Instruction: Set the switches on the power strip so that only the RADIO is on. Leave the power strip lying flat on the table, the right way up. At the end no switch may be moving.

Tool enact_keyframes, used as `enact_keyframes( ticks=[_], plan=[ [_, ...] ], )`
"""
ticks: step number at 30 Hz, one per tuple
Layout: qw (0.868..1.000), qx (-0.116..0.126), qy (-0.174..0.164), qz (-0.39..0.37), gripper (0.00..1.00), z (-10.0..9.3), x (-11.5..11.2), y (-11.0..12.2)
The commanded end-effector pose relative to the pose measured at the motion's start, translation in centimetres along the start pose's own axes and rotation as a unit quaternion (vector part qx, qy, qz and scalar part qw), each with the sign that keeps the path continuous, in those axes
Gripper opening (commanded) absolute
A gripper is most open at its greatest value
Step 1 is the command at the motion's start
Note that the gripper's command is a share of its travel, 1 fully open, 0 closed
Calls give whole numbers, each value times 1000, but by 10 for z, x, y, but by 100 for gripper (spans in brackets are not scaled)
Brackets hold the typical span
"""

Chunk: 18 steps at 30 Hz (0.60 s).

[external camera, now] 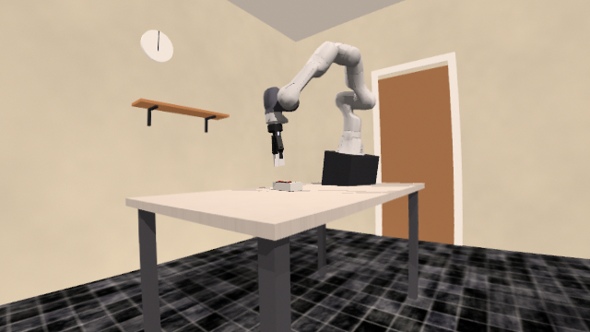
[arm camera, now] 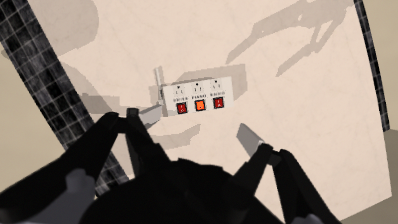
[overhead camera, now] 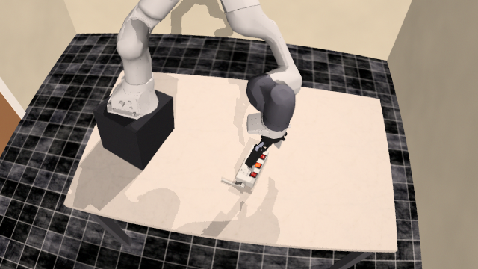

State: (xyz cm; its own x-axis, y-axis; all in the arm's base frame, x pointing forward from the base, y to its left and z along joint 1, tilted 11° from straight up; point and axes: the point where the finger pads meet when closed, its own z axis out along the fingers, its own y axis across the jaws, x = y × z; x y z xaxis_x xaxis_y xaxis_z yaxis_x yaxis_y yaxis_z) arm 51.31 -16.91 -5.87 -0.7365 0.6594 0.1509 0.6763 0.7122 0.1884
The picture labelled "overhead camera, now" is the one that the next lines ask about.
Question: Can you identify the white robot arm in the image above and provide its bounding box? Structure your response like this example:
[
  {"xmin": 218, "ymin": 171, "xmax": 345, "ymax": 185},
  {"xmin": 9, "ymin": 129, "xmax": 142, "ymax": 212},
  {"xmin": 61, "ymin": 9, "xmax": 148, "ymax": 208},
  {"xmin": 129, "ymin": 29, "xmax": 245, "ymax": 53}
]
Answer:
[{"xmin": 107, "ymin": 0, "xmax": 302, "ymax": 139}]

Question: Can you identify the white power strip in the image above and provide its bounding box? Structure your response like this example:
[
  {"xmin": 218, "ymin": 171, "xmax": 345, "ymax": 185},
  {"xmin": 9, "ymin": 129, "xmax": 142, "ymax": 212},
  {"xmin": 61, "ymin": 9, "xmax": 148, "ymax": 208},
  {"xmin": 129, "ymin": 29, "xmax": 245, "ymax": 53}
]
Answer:
[{"xmin": 223, "ymin": 145, "xmax": 269, "ymax": 188}]

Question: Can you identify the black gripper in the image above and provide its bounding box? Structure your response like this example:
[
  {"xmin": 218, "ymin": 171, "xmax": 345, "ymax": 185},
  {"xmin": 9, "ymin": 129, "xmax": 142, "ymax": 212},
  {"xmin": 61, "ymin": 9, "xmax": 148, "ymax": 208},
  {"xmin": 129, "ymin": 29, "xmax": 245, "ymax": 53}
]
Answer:
[{"xmin": 245, "ymin": 132, "xmax": 288, "ymax": 172}]

